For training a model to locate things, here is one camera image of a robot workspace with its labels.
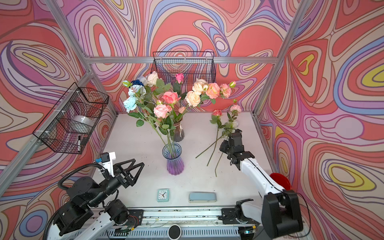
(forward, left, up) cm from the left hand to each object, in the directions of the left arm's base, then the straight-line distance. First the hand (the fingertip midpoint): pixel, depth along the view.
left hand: (140, 163), depth 60 cm
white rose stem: (+43, -49, -29) cm, 71 cm away
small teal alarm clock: (-5, -5, -28) cm, 29 cm away
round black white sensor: (-21, -13, -25) cm, 35 cm away
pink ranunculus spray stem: (+44, -49, -12) cm, 66 cm away
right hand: (+20, -40, -19) cm, 49 cm away
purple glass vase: (+12, -11, -25) cm, 29 cm away
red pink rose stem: (+54, -40, -27) cm, 72 cm away
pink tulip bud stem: (+31, -15, -1) cm, 35 cm away
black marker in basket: (+13, +35, -5) cm, 37 cm away
